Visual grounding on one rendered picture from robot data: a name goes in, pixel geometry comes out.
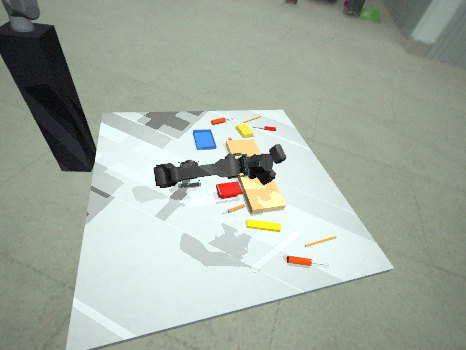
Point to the white flat strip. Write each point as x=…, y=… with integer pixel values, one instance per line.
x=266, y=258

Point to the red rectangular block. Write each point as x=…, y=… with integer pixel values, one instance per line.
x=228, y=190

